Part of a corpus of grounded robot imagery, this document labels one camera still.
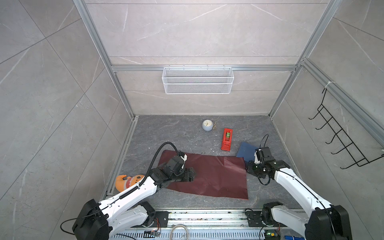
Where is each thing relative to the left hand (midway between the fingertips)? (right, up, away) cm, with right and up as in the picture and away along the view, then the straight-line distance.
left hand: (192, 171), depth 79 cm
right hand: (+32, 0, +7) cm, 33 cm away
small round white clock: (+11, +26, +31) cm, 42 cm away
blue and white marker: (+46, -27, -12) cm, 55 cm away
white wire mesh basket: (+4, +56, +22) cm, 60 cm away
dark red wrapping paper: (+14, -6, +9) cm, 18 cm away
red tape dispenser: (+23, +16, +19) cm, 34 cm away
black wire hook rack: (+68, +11, -21) cm, 72 cm away
